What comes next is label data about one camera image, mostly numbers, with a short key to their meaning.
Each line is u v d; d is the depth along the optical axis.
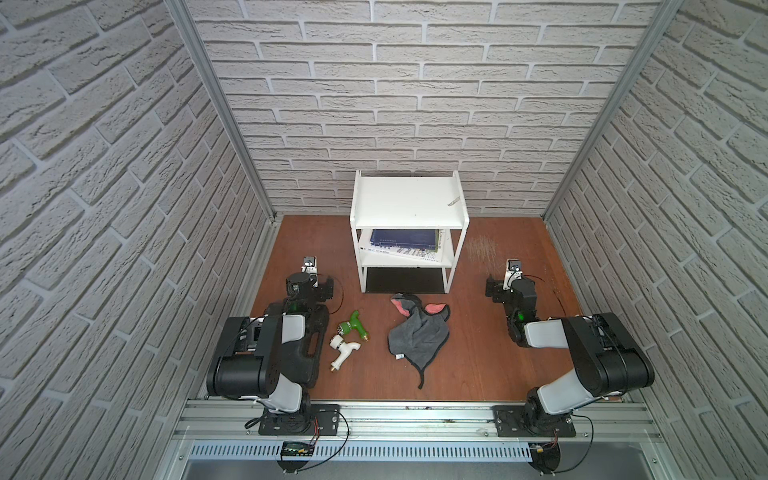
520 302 0.72
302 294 0.73
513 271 0.79
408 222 0.71
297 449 0.72
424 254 0.85
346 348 0.84
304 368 0.77
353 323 0.88
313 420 0.73
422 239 0.85
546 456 0.69
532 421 0.67
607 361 0.45
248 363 0.45
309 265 0.81
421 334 0.86
